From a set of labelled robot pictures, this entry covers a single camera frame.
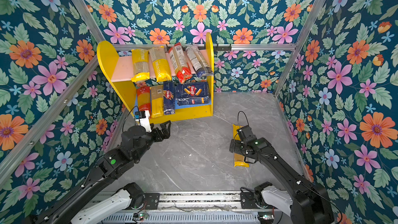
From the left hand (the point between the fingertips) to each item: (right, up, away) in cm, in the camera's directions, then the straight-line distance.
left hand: (165, 120), depth 67 cm
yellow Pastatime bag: (+36, -24, +17) cm, 47 cm away
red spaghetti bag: (-21, +10, +28) cm, 37 cm away
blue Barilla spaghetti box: (-5, +11, +26) cm, 28 cm away
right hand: (+35, -16, +16) cm, 42 cm away
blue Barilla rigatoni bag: (+9, +14, +25) cm, 30 cm away
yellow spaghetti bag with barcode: (-12, +9, +25) cm, 29 cm away
